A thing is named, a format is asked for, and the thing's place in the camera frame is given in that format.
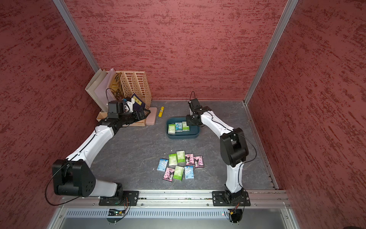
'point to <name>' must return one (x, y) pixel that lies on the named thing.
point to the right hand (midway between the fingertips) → (190, 123)
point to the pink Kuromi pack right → (198, 161)
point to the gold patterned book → (116, 87)
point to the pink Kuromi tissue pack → (189, 159)
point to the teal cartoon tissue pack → (178, 127)
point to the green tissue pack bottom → (178, 172)
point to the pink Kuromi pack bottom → (168, 173)
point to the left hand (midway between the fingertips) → (144, 116)
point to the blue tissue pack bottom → (189, 172)
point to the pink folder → (102, 91)
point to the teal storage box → (194, 131)
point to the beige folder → (91, 88)
